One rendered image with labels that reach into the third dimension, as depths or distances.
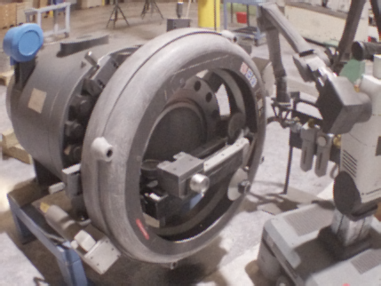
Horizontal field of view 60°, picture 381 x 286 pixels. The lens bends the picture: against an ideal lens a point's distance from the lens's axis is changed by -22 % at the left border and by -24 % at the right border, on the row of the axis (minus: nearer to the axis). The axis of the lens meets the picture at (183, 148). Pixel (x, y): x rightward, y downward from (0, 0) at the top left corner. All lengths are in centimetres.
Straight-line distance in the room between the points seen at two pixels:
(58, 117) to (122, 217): 43
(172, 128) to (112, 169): 53
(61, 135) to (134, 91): 41
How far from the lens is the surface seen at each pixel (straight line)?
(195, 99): 129
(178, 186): 103
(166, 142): 146
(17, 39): 150
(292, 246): 141
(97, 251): 106
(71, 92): 126
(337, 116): 100
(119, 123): 94
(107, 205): 100
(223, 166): 125
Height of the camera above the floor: 115
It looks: 26 degrees down
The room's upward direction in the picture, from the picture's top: straight up
